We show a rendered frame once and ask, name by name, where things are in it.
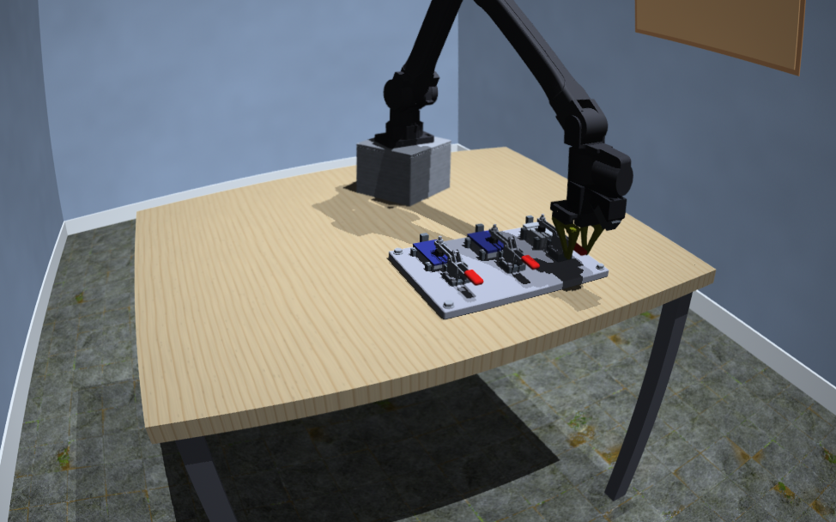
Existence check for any blue rectangular block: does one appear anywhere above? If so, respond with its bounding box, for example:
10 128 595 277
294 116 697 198
413 240 447 270
467 230 504 258

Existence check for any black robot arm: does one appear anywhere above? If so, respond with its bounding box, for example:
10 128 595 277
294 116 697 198
374 0 633 231

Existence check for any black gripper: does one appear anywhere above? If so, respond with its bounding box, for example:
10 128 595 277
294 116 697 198
550 175 604 260

